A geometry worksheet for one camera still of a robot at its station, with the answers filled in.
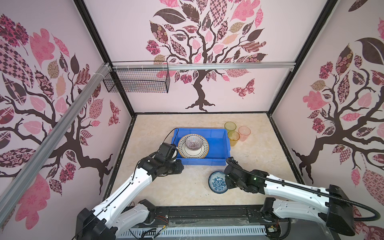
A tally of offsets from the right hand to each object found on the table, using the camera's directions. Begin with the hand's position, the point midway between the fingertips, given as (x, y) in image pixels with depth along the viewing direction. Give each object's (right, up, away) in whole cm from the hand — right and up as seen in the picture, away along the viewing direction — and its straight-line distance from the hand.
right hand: (225, 178), depth 80 cm
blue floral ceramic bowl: (-4, -4, +2) cm, 6 cm away
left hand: (-24, +5, -4) cm, 25 cm away
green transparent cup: (+8, +29, +24) cm, 38 cm away
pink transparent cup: (+16, +25, +17) cm, 34 cm away
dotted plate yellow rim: (-20, +11, +12) cm, 26 cm away
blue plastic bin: (0, +12, +23) cm, 26 cm away
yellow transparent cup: (+11, +21, +22) cm, 33 cm away
